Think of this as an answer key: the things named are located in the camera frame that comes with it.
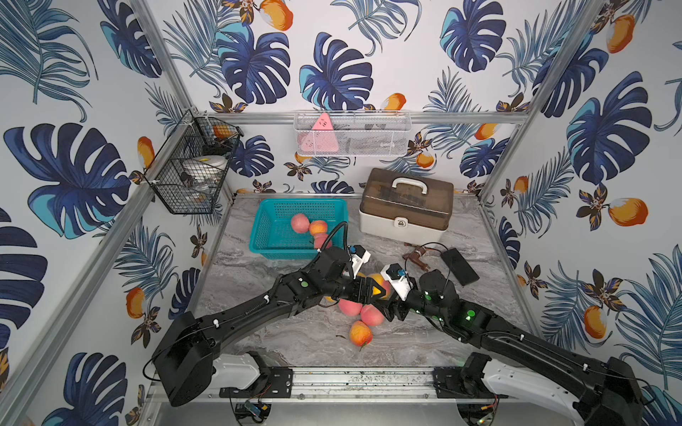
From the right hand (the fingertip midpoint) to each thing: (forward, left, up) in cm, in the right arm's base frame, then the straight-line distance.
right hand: (379, 286), depth 75 cm
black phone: (+17, -32, -17) cm, 40 cm away
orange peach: (-9, +5, -12) cm, 16 cm away
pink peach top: (-1, +9, -11) cm, 14 cm away
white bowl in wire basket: (+28, +52, +19) cm, 62 cm away
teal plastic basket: (+30, +40, -16) cm, 52 cm away
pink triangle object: (+45, +18, +19) cm, 52 cm away
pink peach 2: (+25, +20, -11) cm, 34 cm away
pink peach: (+32, +28, -9) cm, 43 cm away
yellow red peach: (-2, -1, +5) cm, 5 cm away
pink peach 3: (-4, +2, -10) cm, 11 cm away
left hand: (-2, 0, +3) cm, 3 cm away
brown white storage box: (+29, -10, +3) cm, 30 cm away
